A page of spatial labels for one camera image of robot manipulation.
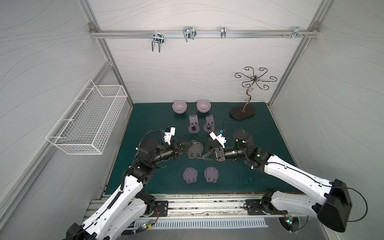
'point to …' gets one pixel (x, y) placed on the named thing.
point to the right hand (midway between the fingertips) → (202, 158)
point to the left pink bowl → (179, 107)
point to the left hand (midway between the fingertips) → (193, 146)
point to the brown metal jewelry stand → (248, 111)
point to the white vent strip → (204, 223)
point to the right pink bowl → (203, 106)
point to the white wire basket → (86, 127)
